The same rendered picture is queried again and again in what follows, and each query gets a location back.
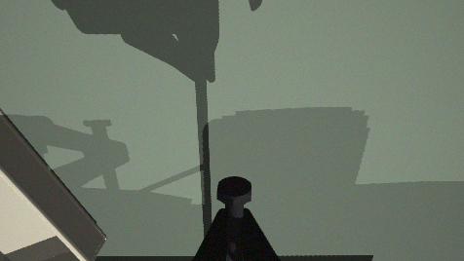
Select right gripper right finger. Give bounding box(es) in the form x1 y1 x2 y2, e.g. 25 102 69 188
241 208 281 261

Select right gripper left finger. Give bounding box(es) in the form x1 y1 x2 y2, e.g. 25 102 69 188
192 208 227 261

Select dark grey rod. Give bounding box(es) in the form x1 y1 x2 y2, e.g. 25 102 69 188
216 176 251 261

